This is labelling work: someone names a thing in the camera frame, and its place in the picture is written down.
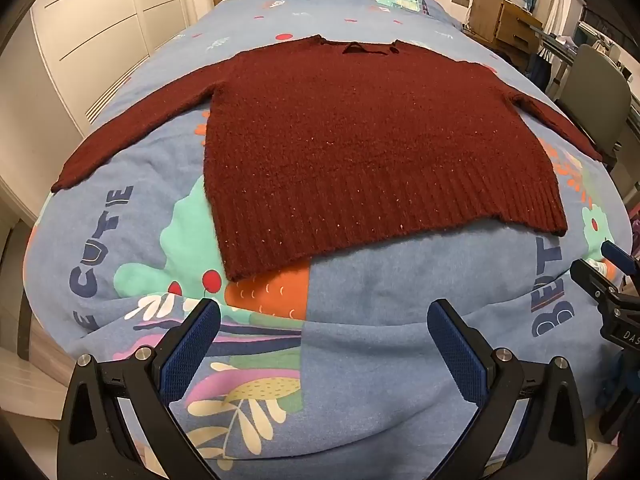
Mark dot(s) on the blue printed bed blanket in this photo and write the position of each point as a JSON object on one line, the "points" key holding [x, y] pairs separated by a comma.
{"points": [[380, 310]]}

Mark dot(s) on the wooden nightstand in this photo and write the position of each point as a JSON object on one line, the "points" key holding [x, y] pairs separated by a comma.
{"points": [[505, 25]]}

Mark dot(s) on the grey-green chair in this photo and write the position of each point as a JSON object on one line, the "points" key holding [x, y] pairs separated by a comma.
{"points": [[595, 85]]}

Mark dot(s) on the dark red knit sweater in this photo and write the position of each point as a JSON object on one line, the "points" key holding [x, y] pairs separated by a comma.
{"points": [[360, 145]]}

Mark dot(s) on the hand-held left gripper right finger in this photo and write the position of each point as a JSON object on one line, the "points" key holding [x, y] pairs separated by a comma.
{"points": [[457, 355]]}

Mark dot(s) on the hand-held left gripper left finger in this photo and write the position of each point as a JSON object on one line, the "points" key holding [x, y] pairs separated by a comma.
{"points": [[187, 355]]}

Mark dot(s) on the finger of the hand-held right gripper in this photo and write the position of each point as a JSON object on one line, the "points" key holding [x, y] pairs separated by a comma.
{"points": [[592, 280], [622, 260]]}

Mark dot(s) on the dark blue bag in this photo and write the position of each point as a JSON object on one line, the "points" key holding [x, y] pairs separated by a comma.
{"points": [[541, 72]]}

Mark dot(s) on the white wardrobe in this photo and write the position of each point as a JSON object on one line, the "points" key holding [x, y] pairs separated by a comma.
{"points": [[115, 35]]}

